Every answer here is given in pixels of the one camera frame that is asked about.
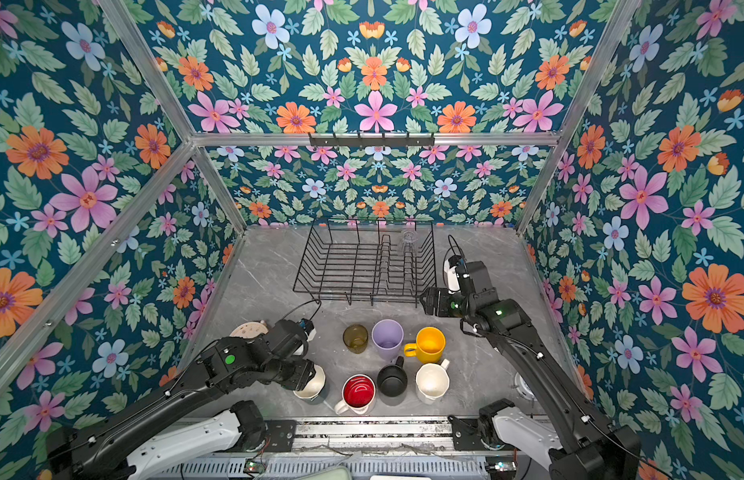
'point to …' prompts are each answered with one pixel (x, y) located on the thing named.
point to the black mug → (392, 383)
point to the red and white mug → (358, 394)
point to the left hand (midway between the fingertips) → (312, 370)
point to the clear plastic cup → (409, 240)
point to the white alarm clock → (523, 388)
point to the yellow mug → (429, 346)
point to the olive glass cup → (355, 337)
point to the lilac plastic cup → (387, 336)
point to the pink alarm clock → (250, 330)
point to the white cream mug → (432, 381)
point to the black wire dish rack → (378, 259)
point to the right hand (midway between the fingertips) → (434, 295)
